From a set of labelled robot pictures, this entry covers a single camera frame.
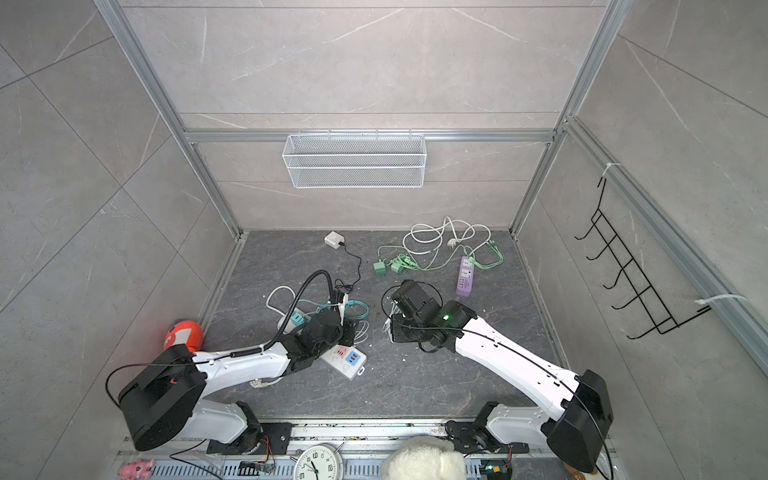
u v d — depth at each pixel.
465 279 1.01
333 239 1.14
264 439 0.72
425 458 0.54
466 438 0.74
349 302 0.79
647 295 0.62
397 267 1.06
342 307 0.78
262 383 0.80
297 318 0.88
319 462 0.67
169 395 0.43
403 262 1.07
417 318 0.55
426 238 1.18
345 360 0.84
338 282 1.02
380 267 1.07
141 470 0.68
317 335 0.66
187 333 0.84
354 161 1.00
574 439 0.38
